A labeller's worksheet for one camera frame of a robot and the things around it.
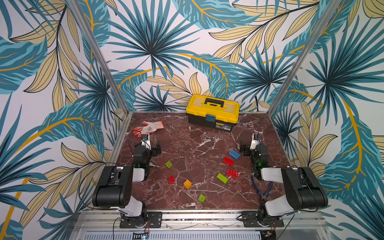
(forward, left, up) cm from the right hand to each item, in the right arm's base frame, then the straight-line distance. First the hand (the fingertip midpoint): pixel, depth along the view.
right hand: (251, 141), depth 93 cm
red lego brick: (-17, +13, -8) cm, 23 cm away
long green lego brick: (-19, +19, -10) cm, 28 cm away
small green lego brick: (-10, +51, -7) cm, 52 cm away
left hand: (+2, +62, 0) cm, 62 cm away
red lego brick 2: (-9, +14, -8) cm, 19 cm away
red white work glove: (+19, +68, -8) cm, 71 cm away
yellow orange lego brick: (-23, +40, -6) cm, 46 cm away
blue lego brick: (-4, +10, -7) cm, 13 cm away
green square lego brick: (-29, +32, -9) cm, 44 cm away
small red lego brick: (-19, +49, -8) cm, 53 cm away
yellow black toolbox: (+18, +23, +8) cm, 30 cm away
